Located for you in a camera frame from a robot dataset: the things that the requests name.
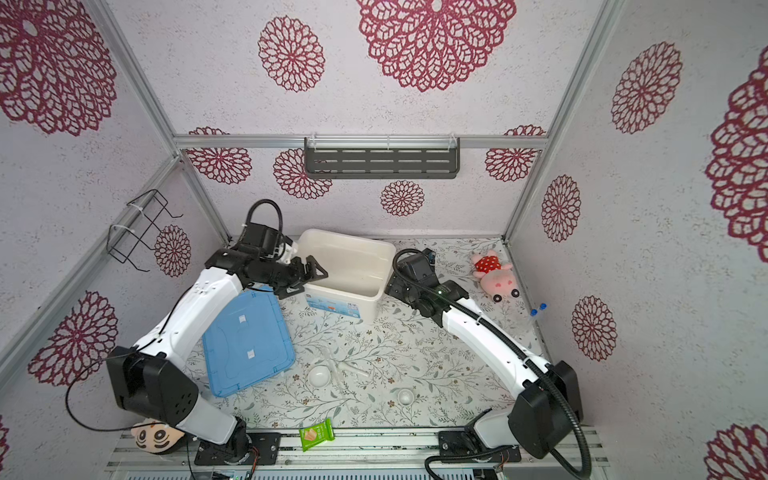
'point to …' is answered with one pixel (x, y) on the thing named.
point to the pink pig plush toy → (497, 282)
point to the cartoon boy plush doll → (157, 439)
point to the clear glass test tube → (353, 369)
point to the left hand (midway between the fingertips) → (317, 287)
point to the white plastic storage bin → (358, 274)
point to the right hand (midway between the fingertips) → (397, 281)
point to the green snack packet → (317, 434)
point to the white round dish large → (319, 376)
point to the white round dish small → (405, 396)
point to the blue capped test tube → (543, 306)
